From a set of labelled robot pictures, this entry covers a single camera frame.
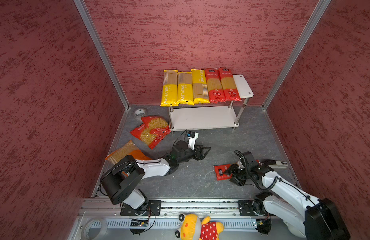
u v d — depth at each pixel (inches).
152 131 36.1
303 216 16.7
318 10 28.4
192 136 29.2
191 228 24.9
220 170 33.3
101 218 27.9
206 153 30.3
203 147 29.2
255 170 24.4
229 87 32.0
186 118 40.8
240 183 29.4
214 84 32.0
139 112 44.8
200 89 31.2
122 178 18.3
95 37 32.2
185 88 30.9
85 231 25.8
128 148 36.2
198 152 28.6
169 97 29.7
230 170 29.7
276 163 33.6
